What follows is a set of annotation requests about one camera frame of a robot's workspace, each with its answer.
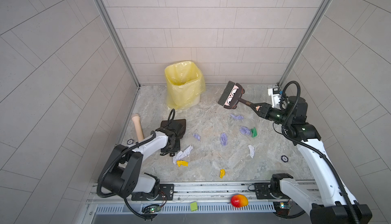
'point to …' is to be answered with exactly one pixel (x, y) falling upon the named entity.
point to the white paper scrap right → (252, 150)
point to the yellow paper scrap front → (222, 173)
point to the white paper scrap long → (187, 151)
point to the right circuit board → (284, 206)
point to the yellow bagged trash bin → (185, 83)
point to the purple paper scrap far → (239, 117)
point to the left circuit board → (151, 208)
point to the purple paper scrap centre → (223, 139)
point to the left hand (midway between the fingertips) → (178, 147)
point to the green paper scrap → (254, 132)
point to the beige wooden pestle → (136, 117)
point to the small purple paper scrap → (196, 136)
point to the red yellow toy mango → (239, 200)
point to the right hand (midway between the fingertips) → (250, 106)
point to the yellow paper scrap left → (182, 163)
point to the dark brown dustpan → (176, 126)
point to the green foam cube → (193, 206)
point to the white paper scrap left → (176, 157)
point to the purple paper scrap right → (244, 130)
